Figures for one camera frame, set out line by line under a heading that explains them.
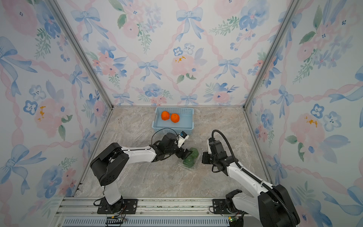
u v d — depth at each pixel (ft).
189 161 2.77
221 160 2.13
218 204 2.45
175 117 3.48
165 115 3.50
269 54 2.88
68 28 2.50
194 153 2.87
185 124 3.56
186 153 2.64
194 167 2.89
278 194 1.35
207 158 2.53
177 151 2.62
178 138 2.58
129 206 2.44
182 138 2.60
